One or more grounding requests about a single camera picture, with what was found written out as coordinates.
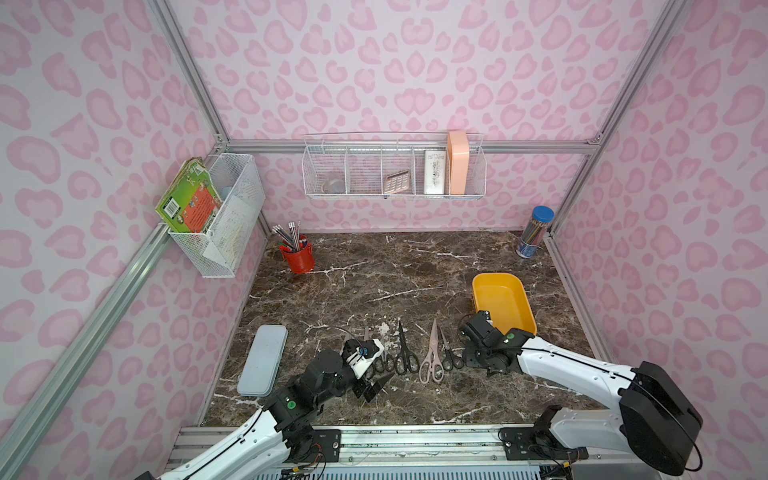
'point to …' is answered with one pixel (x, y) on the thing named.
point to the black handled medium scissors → (451, 359)
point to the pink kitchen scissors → (432, 365)
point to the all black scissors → (406, 359)
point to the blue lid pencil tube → (535, 231)
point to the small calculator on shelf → (396, 181)
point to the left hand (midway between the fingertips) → (381, 355)
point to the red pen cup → (301, 261)
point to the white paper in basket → (231, 220)
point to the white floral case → (434, 172)
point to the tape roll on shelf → (333, 186)
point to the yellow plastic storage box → (504, 296)
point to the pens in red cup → (293, 239)
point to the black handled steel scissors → (367, 342)
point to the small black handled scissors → (384, 362)
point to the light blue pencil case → (263, 362)
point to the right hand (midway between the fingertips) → (470, 354)
